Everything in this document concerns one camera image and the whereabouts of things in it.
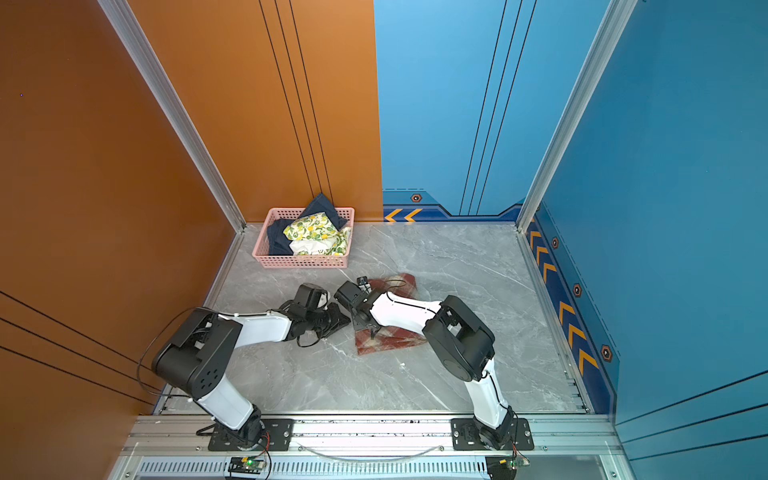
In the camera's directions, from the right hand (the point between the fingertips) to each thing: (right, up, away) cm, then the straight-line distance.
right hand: (365, 318), depth 93 cm
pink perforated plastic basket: (-37, +20, +10) cm, 44 cm away
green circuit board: (-26, -30, -22) cm, 46 cm away
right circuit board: (+35, -30, -23) cm, 52 cm away
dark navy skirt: (-33, +24, +15) cm, 44 cm away
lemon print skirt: (-19, +27, +13) cm, 35 cm away
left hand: (-4, 0, 0) cm, 4 cm away
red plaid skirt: (+6, -5, -6) cm, 10 cm away
